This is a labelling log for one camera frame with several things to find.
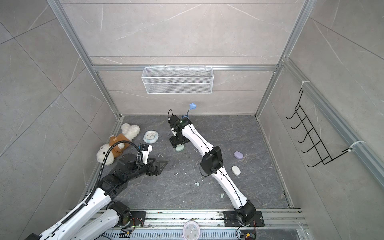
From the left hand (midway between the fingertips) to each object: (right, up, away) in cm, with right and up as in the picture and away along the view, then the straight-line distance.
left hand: (161, 158), depth 75 cm
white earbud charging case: (+42, -10, +13) cm, 46 cm away
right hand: (+7, +6, +22) cm, 24 cm away
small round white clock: (-14, +9, +28) cm, 33 cm away
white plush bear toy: (-27, +13, +22) cm, 37 cm away
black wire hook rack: (+69, +4, -17) cm, 72 cm away
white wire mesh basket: (+6, +49, +26) cm, 55 cm away
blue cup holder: (+12, +24, +29) cm, 40 cm away
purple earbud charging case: (+46, -2, +20) cm, 50 cm away
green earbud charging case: (+8, +3, +20) cm, 21 cm away
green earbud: (+32, -22, +5) cm, 39 cm away
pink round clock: (+16, -33, -7) cm, 37 cm away
